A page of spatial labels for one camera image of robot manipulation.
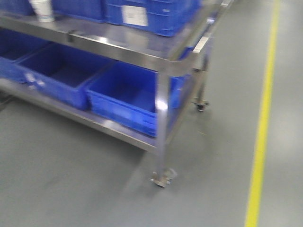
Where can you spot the steel rack on castors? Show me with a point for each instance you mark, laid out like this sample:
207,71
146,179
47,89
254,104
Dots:
163,106

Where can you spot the row of blue bins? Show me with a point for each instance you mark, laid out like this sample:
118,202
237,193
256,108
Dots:
123,101

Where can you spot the white paper cup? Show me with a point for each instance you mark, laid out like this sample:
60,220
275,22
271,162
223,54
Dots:
43,11

